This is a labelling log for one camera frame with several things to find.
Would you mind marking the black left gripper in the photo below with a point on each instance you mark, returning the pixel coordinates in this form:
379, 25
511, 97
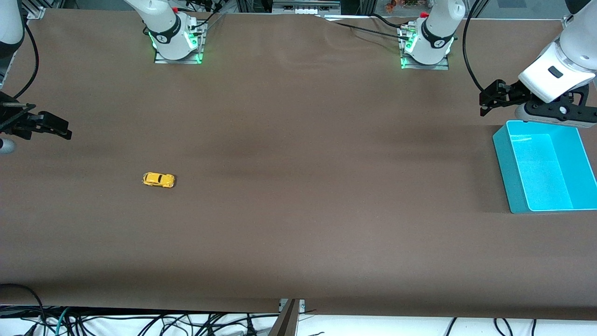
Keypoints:
511, 91

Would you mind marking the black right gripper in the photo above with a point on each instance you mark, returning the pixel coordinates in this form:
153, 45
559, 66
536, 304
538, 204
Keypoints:
10, 122

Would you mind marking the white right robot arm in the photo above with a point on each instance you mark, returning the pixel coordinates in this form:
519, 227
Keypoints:
163, 23

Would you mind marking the metal table edge bracket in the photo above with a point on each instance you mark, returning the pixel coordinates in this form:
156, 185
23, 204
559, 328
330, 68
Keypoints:
293, 305

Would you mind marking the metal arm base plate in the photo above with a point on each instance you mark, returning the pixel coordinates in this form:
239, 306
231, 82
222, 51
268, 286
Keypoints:
433, 67
180, 61

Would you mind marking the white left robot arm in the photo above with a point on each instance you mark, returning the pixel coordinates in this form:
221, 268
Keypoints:
433, 28

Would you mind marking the aluminium frame corner piece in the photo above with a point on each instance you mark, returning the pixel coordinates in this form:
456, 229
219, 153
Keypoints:
567, 21
35, 12

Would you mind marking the white power strip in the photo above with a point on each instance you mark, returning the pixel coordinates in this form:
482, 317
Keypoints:
295, 10

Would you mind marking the teal plastic storage bin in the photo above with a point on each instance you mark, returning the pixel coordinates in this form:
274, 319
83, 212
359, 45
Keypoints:
541, 172

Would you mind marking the brown table cover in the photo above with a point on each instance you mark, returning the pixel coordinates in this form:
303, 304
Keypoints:
298, 210

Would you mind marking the yellow toy beetle car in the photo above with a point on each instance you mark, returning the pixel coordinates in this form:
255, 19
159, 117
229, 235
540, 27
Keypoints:
157, 179

